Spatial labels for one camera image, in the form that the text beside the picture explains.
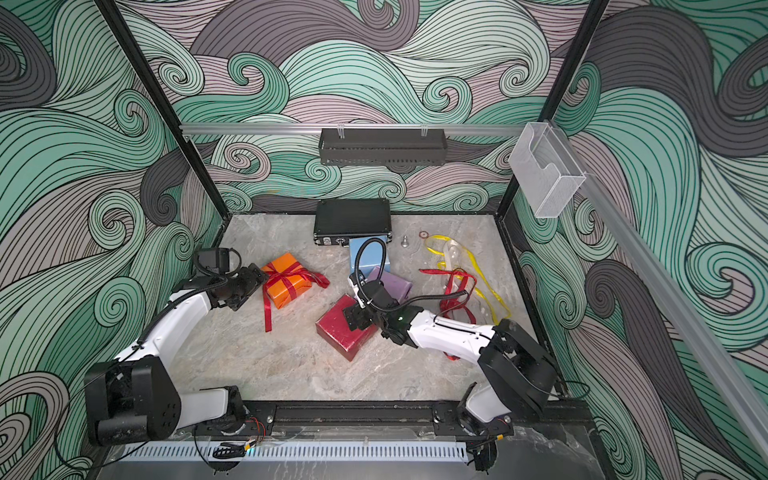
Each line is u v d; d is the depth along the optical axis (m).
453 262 1.04
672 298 0.51
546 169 0.78
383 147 0.96
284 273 0.93
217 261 0.67
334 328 0.82
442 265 1.04
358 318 0.74
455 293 0.97
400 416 0.75
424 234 1.14
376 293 0.63
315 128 0.95
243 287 0.75
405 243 1.09
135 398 0.40
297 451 0.70
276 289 0.90
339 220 1.12
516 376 0.41
